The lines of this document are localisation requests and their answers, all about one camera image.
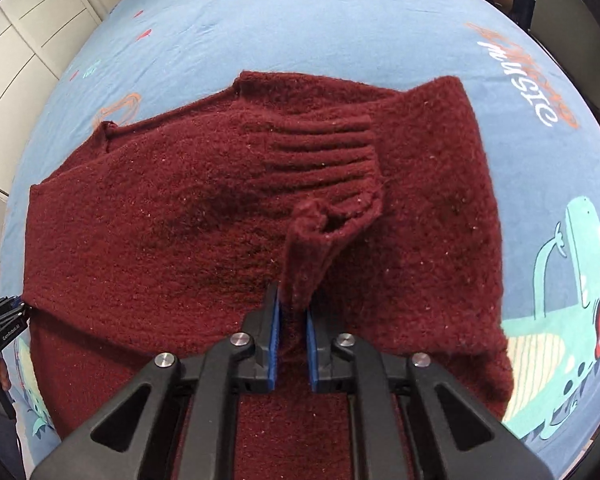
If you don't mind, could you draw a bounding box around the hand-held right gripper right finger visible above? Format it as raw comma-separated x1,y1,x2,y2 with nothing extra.
305,307,553,480

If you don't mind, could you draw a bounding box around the black bag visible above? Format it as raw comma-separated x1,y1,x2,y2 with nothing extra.
510,0,537,28

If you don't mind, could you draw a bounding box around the dark red knitted sweater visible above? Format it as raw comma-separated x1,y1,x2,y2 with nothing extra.
24,71,515,480

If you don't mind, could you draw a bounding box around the blue printed bed sheet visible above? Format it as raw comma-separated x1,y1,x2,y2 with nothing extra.
0,0,600,480

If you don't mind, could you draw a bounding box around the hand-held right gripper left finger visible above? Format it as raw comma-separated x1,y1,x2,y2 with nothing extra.
30,282,282,480

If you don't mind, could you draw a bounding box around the white wardrobe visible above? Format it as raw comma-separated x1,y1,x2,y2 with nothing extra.
0,0,131,196

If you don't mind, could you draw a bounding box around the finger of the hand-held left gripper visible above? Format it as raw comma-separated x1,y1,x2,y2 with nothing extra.
0,297,30,326

